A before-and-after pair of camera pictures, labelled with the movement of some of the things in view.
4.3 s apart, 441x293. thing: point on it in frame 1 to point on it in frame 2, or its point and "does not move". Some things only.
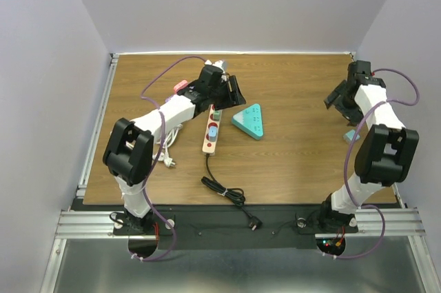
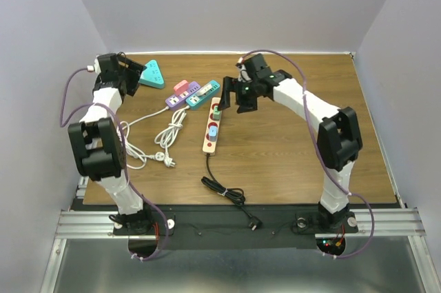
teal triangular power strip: (249, 120) to (151, 76)
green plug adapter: (216, 115) does not move
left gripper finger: (236, 96) to (129, 65)
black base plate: (250, 227) does not move
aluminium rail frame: (76, 223) does not move
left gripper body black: (223, 87) to (122, 74)
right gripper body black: (346, 103) to (247, 87)
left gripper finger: (224, 100) to (132, 82)
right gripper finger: (335, 93) to (229, 84)
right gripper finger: (355, 119) to (247, 102)
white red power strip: (209, 147) does not move
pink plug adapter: (180, 85) does not move
